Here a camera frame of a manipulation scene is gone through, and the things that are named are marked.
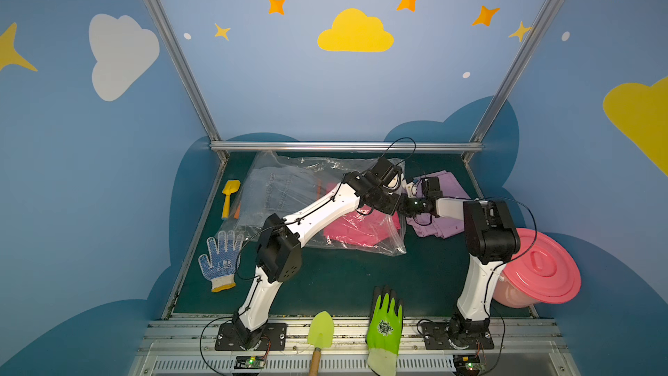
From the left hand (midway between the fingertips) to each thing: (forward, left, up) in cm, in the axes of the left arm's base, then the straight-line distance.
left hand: (401, 205), depth 82 cm
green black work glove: (-33, +6, -17) cm, 38 cm away
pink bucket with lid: (-21, -35, 0) cm, 41 cm away
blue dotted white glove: (-13, +59, -18) cm, 63 cm away
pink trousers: (-3, +10, -10) cm, 14 cm away
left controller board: (-41, +44, -19) cm, 63 cm away
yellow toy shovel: (+19, +65, -17) cm, 70 cm away
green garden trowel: (-35, +25, -19) cm, 46 cm away
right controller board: (-40, -17, -19) cm, 48 cm away
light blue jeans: (+13, +43, -12) cm, 47 cm away
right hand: (+12, -1, -17) cm, 20 cm away
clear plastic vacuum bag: (+30, +24, -18) cm, 42 cm away
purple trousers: (+1, -18, -17) cm, 25 cm away
